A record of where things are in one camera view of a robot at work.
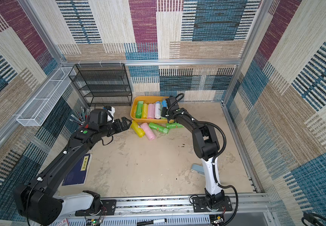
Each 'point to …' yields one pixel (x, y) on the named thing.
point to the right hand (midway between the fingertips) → (166, 113)
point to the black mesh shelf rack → (102, 84)
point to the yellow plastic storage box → (154, 99)
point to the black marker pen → (152, 221)
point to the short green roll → (159, 127)
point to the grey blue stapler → (199, 168)
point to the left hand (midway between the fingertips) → (126, 123)
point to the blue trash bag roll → (164, 103)
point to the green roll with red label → (174, 125)
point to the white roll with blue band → (158, 109)
